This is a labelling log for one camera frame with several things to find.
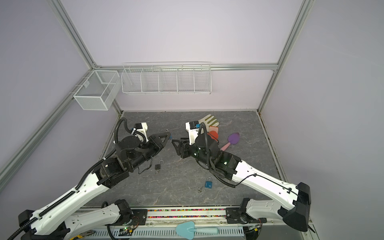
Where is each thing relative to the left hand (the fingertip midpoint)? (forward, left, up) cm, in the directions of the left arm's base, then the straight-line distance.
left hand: (170, 137), depth 63 cm
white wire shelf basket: (+51, +6, -5) cm, 52 cm away
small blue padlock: (+1, 0, -1) cm, 1 cm away
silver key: (-12, -12, -35) cm, 39 cm away
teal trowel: (-31, -4, -33) cm, 45 cm away
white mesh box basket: (+46, +52, -9) cm, 70 cm away
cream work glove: (+38, -22, -36) cm, 57 cm away
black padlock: (+2, +13, -35) cm, 38 cm away
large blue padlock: (-11, -17, -33) cm, 39 cm away
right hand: (-1, -2, -2) cm, 3 cm away
